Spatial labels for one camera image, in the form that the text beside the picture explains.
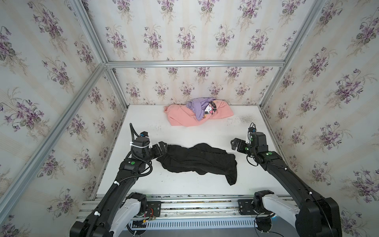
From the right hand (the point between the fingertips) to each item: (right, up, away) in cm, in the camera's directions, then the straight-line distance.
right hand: (236, 144), depth 84 cm
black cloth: (-21, -9, +1) cm, 23 cm away
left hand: (-44, 0, -4) cm, 44 cm away
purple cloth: (-21, +25, +24) cm, 41 cm away
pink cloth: (-35, +17, +20) cm, 44 cm away
